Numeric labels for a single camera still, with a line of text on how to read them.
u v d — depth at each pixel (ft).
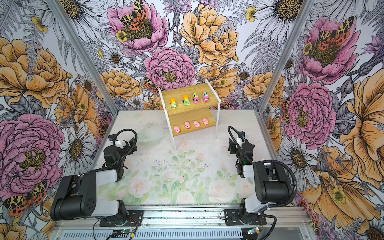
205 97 2.61
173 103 2.49
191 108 2.55
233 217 2.43
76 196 1.45
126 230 2.34
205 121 3.00
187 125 2.93
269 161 1.74
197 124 2.94
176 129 2.86
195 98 2.59
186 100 2.55
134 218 2.42
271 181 1.54
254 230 2.34
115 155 2.30
